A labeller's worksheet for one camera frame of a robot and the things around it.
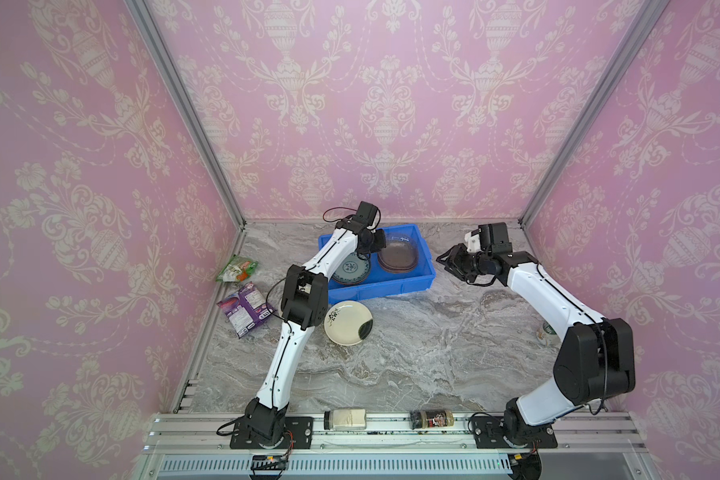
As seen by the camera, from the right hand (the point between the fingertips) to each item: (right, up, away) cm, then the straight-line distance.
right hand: (441, 260), depth 87 cm
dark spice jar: (-8, -39, -14) cm, 42 cm away
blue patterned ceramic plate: (-27, -4, +16) cm, 31 cm away
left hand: (-16, +5, +16) cm, 23 cm away
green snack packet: (-67, -4, +16) cm, 69 cm away
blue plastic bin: (-17, -8, +14) cm, 24 cm away
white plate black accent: (-28, -20, +5) cm, 34 cm away
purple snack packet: (-60, -16, +7) cm, 63 cm away
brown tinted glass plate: (-10, +1, +20) cm, 22 cm away
